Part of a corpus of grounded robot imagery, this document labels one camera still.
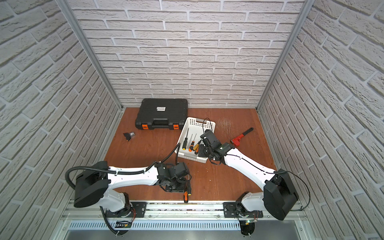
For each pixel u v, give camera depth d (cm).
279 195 41
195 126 107
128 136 100
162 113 108
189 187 79
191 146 96
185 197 76
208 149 61
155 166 58
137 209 74
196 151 92
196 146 97
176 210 76
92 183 46
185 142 98
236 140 99
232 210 74
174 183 66
